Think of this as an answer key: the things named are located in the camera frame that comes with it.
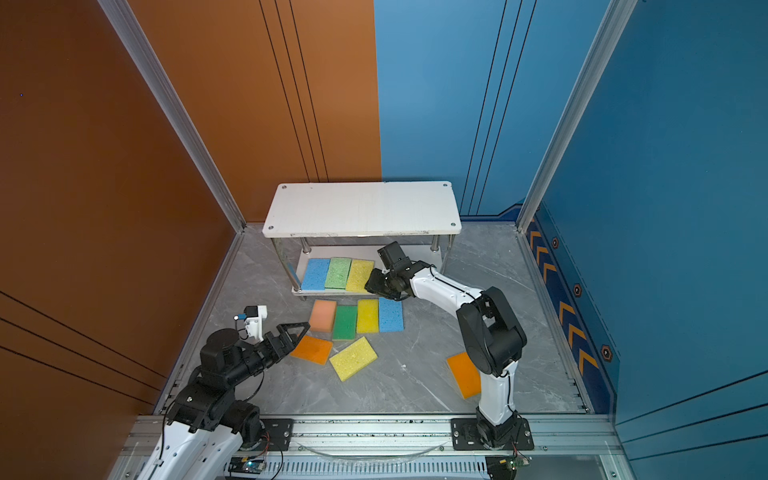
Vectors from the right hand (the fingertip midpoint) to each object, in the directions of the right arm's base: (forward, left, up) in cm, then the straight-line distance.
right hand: (367, 288), depth 91 cm
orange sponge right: (-22, -28, -10) cm, 38 cm away
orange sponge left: (-17, +15, -7) cm, 23 cm away
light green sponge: (+7, +10, -2) cm, 13 cm away
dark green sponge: (-8, +7, -8) cm, 13 cm away
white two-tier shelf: (+8, 0, +25) cm, 26 cm away
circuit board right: (-43, -34, -11) cm, 56 cm away
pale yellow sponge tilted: (-19, +4, -8) cm, 21 cm away
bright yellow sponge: (-5, 0, -8) cm, 10 cm away
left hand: (-17, +14, +8) cm, 24 cm away
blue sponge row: (-5, -7, -9) cm, 13 cm away
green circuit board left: (-43, +27, -10) cm, 52 cm away
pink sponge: (-6, +14, -8) cm, 17 cm away
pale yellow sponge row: (+6, +3, -1) cm, 7 cm away
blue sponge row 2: (+6, +17, -1) cm, 18 cm away
